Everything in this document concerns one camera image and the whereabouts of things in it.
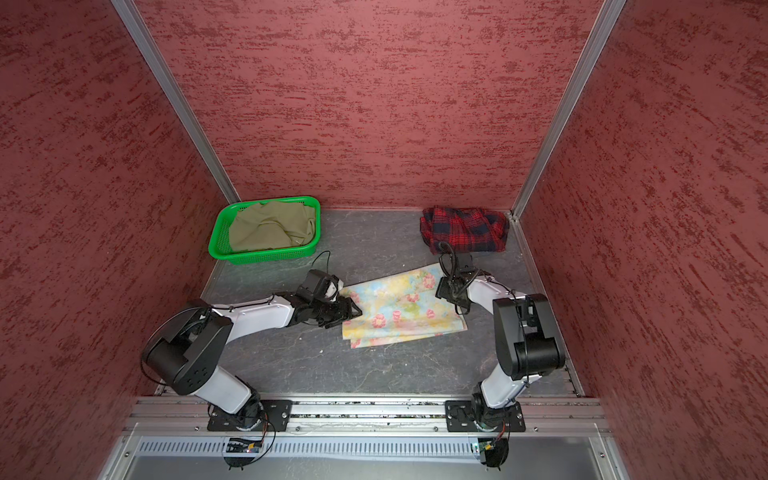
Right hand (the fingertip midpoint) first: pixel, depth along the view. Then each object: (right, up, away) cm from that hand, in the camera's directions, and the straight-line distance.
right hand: (443, 299), depth 96 cm
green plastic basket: (-78, +19, +7) cm, 81 cm away
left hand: (-28, -5, -7) cm, 30 cm away
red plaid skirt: (+11, +23, +13) cm, 29 cm away
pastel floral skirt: (-14, -2, -3) cm, 15 cm away
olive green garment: (-62, +25, +14) cm, 68 cm away
